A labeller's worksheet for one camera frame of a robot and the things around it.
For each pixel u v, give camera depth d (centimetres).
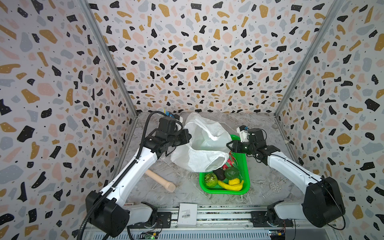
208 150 67
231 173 79
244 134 78
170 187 81
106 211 37
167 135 57
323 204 42
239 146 75
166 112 88
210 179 80
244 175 80
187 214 72
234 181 80
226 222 74
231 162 86
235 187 78
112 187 40
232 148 78
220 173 84
